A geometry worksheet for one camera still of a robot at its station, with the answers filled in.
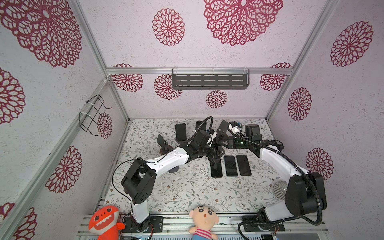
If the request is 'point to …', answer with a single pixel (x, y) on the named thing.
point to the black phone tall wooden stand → (222, 136)
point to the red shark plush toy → (103, 222)
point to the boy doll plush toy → (205, 218)
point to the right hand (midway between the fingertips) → (220, 140)
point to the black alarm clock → (281, 147)
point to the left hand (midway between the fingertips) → (217, 152)
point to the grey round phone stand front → (174, 169)
